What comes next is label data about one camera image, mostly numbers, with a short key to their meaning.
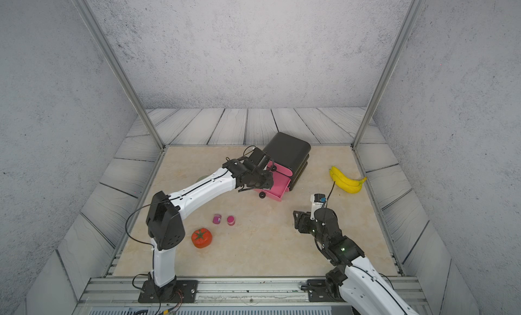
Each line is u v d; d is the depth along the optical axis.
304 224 0.70
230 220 0.89
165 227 0.49
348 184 0.99
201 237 0.80
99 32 0.78
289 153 1.00
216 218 0.89
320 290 0.73
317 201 0.69
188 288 0.74
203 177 1.03
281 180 0.94
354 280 0.51
